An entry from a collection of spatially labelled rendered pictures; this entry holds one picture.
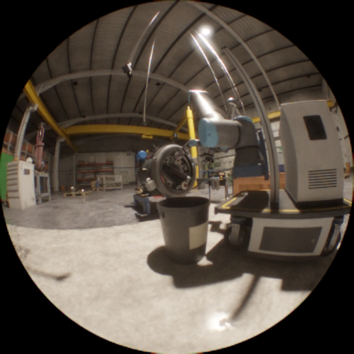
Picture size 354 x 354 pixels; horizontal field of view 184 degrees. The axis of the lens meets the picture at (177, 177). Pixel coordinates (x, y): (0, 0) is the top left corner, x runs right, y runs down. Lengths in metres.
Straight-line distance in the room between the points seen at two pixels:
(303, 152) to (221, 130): 0.44
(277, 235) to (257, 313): 0.36
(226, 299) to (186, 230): 0.39
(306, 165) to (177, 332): 0.83
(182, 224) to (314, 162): 0.72
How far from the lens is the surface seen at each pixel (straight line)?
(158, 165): 1.31
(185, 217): 0.51
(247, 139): 0.61
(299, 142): 0.65
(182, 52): 8.93
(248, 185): 1.66
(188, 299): 0.57
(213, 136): 0.52
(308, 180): 0.65
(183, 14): 8.01
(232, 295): 0.59
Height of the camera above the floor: 0.51
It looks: level
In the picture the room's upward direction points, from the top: 4 degrees counter-clockwise
